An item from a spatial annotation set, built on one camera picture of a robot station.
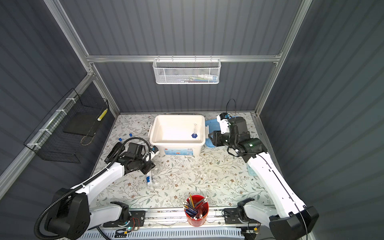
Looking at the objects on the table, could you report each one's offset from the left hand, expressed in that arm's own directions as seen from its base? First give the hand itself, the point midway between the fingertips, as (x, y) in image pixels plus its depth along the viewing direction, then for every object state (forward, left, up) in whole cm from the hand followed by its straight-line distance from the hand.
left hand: (151, 163), depth 87 cm
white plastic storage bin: (+25, -16, -6) cm, 30 cm away
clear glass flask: (-3, -3, -4) cm, 6 cm away
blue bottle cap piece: (+22, -27, -3) cm, 35 cm away
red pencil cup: (-27, -25, +4) cm, 37 cm away
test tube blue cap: (+11, +17, +10) cm, 23 cm away
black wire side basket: (+16, +36, +24) cm, 46 cm away
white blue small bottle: (-9, +1, -3) cm, 9 cm away
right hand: (+1, -35, +23) cm, 42 cm away
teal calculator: (-7, -59, -4) cm, 60 cm away
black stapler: (+8, +26, -2) cm, 27 cm away
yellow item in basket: (+20, +25, +22) cm, 38 cm away
